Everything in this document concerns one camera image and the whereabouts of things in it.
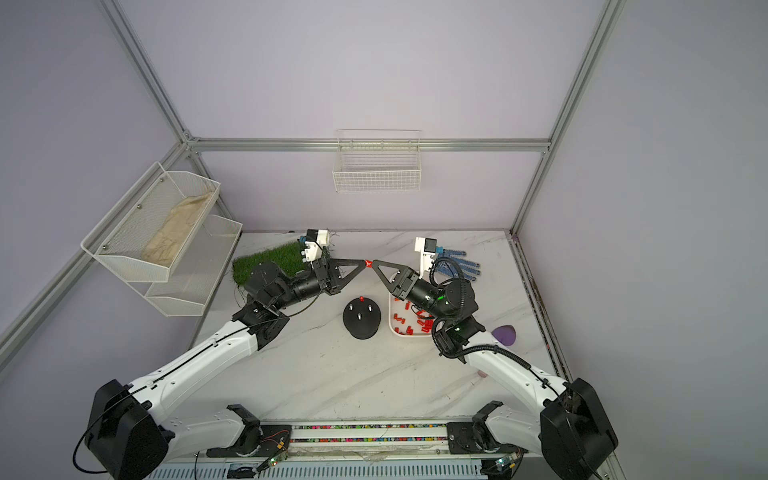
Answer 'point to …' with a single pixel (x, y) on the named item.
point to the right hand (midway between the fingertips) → (373, 269)
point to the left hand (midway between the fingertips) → (363, 269)
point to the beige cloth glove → (163, 246)
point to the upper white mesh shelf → (145, 238)
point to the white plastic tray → (407, 322)
